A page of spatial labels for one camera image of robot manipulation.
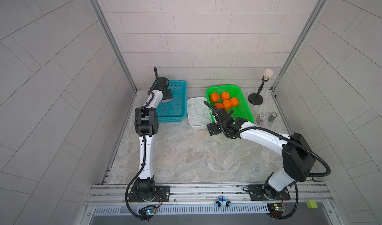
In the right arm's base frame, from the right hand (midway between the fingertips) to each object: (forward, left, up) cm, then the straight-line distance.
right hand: (213, 125), depth 88 cm
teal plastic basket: (+18, +24, -7) cm, 31 cm away
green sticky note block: (-41, -40, -7) cm, 57 cm away
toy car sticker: (-37, 0, -6) cm, 38 cm away
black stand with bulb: (+23, -35, -6) cm, 42 cm away
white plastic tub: (0, +10, -1) cm, 10 cm away
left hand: (+33, +31, -3) cm, 45 cm away
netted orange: (+24, -4, -2) cm, 24 cm away
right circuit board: (-41, -24, -9) cm, 49 cm away
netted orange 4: (+16, -6, -2) cm, 17 cm away
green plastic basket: (+13, -21, -4) cm, 25 cm away
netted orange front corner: (+19, -17, -2) cm, 25 cm away
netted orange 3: (+18, -12, -3) cm, 21 cm away
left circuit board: (-39, +34, -4) cm, 51 cm away
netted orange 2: (+24, -12, -1) cm, 27 cm away
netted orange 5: (+22, +31, 0) cm, 38 cm away
